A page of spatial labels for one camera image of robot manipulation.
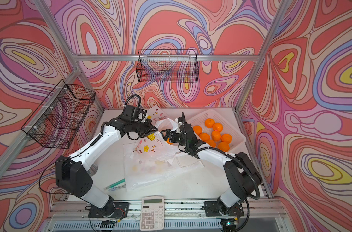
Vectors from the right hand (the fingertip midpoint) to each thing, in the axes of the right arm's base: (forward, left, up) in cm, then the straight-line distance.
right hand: (166, 136), depth 85 cm
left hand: (0, +3, +7) cm, 8 cm away
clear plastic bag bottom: (-16, +17, -13) cm, 27 cm away
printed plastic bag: (+31, +10, -13) cm, 35 cm away
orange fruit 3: (+4, -40, -11) cm, 41 cm away
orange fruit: (+18, -30, -11) cm, 37 cm away
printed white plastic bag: (-6, +7, -1) cm, 9 cm away
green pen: (-22, +28, -15) cm, 39 cm away
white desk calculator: (-37, +7, -14) cm, 40 cm away
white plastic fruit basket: (+12, -36, -11) cm, 39 cm away
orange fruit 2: (+6, -33, -11) cm, 35 cm away
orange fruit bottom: (-2, -36, -10) cm, 38 cm away
